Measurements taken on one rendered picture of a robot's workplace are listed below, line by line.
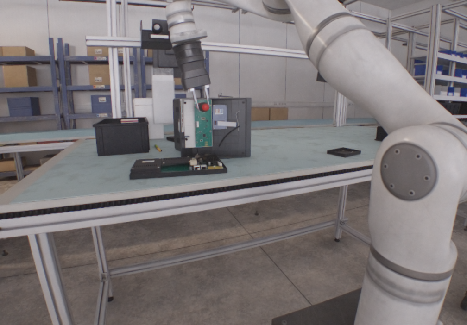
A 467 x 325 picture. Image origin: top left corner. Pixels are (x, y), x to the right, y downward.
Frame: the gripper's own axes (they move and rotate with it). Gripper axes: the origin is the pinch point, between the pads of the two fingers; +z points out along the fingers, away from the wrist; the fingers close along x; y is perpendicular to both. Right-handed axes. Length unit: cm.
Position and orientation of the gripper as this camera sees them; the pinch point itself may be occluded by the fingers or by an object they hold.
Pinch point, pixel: (204, 110)
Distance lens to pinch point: 67.4
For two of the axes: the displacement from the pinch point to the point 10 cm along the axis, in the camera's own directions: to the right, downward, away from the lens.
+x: -9.3, 2.8, -2.4
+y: -3.0, -2.0, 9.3
